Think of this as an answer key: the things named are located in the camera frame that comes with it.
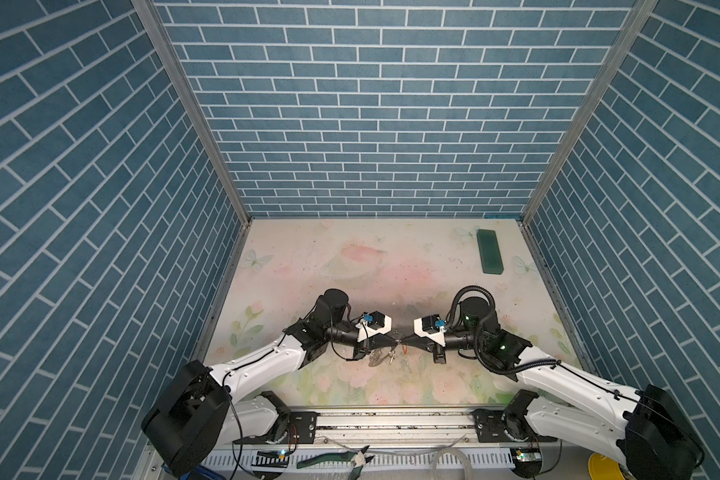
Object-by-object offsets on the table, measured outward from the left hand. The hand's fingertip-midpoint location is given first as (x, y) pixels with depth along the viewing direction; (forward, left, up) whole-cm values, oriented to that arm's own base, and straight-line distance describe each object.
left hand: (393, 343), depth 73 cm
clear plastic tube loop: (-26, -16, -11) cm, 32 cm away
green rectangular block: (+38, -39, -12) cm, 56 cm away
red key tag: (-1, -3, -2) cm, 4 cm away
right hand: (+1, -2, +2) cm, 3 cm away
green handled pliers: (-22, +9, -14) cm, 28 cm away
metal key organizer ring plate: (+2, +3, -15) cm, 15 cm away
